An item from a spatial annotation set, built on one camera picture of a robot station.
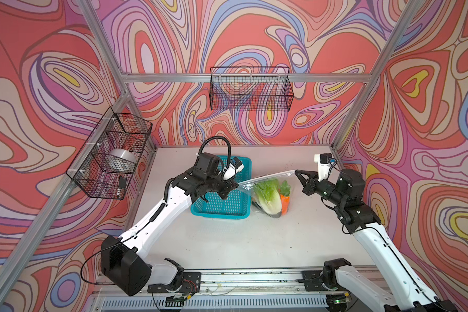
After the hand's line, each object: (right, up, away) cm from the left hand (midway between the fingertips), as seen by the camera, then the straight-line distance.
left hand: (236, 182), depth 76 cm
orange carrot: (+19, -4, +1) cm, 20 cm away
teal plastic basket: (0, -13, +20) cm, 24 cm away
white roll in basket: (-43, +9, -6) cm, 44 cm away
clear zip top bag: (+4, -1, 0) cm, 5 cm away
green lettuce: (+12, -5, +1) cm, 13 cm away
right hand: (+23, +3, -3) cm, 23 cm away
